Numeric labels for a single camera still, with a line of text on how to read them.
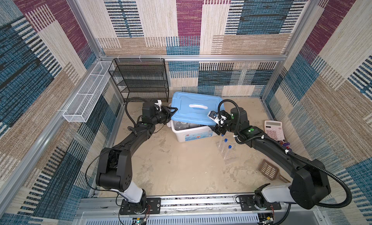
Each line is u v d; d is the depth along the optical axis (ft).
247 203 2.39
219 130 2.39
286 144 2.71
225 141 2.62
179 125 3.17
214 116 2.25
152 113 2.26
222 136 2.66
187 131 2.72
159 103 2.73
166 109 2.54
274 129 3.25
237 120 1.95
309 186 1.33
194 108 2.86
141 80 3.61
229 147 2.54
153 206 2.40
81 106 2.69
